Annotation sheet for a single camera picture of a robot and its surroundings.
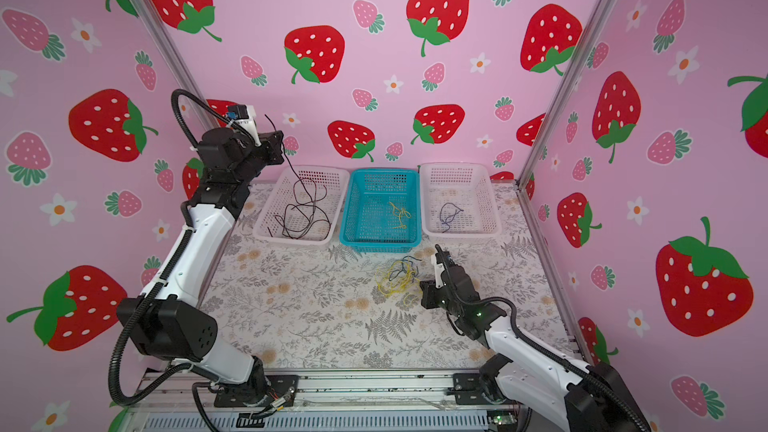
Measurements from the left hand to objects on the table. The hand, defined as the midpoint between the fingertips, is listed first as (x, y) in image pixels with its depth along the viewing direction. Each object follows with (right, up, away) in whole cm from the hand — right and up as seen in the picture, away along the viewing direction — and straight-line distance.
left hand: (280, 129), depth 73 cm
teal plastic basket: (+23, -21, +41) cm, 52 cm away
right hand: (+35, -41, +11) cm, 55 cm away
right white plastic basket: (+54, -17, +42) cm, 70 cm away
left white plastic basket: (-15, -16, +33) cm, 40 cm away
